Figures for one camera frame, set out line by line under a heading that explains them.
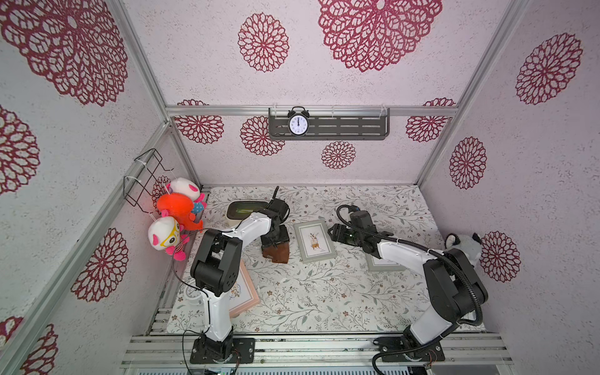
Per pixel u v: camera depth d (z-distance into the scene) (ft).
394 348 2.40
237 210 3.42
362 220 2.36
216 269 1.67
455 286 1.80
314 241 3.28
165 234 2.55
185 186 3.10
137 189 2.49
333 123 3.04
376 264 3.01
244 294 2.79
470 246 2.49
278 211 2.57
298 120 2.94
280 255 3.03
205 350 2.23
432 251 1.69
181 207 3.04
